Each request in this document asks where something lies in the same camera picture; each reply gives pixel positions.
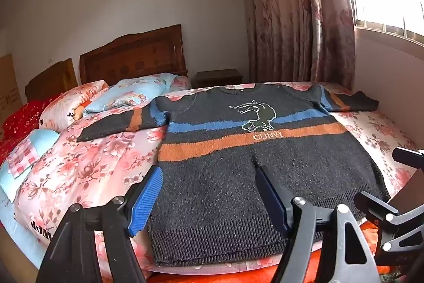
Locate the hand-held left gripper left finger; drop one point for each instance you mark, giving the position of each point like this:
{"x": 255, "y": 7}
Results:
{"x": 145, "y": 200}

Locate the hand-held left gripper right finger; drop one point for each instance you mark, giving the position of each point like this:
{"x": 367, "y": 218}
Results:
{"x": 269, "y": 198}

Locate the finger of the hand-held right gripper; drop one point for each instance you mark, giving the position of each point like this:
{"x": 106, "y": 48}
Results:
{"x": 371, "y": 205}
{"x": 409, "y": 157}

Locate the dark striped knit sweater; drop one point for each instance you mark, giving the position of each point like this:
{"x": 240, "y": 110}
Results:
{"x": 215, "y": 187}

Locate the pink floral quilt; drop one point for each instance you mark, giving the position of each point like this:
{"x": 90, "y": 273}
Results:
{"x": 99, "y": 163}

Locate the light blue floral pillow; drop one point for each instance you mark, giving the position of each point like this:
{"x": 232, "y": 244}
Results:
{"x": 132, "y": 90}

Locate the pink floral pillow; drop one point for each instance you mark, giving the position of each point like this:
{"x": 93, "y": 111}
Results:
{"x": 66, "y": 104}

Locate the light blue checked cloth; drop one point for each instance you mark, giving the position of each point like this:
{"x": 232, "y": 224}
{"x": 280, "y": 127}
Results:
{"x": 26, "y": 153}

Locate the light blue bed sheet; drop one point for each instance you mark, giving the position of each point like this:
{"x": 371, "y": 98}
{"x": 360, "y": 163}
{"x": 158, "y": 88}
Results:
{"x": 20, "y": 233}

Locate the dark wooden nightstand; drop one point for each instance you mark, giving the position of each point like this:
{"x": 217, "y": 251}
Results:
{"x": 217, "y": 77}

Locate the large wooden headboard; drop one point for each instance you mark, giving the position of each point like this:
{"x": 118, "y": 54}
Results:
{"x": 132, "y": 57}

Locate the red blanket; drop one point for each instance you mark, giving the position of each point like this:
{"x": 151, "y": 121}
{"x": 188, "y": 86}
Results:
{"x": 16, "y": 124}

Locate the small wooden headboard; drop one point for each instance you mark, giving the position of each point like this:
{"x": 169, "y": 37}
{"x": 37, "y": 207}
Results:
{"x": 53, "y": 79}

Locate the cardboard sheet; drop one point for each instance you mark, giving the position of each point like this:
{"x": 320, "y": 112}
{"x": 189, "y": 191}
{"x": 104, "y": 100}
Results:
{"x": 9, "y": 87}

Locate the floral curtain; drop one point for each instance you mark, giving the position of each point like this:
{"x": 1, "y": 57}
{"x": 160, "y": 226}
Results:
{"x": 288, "y": 11}

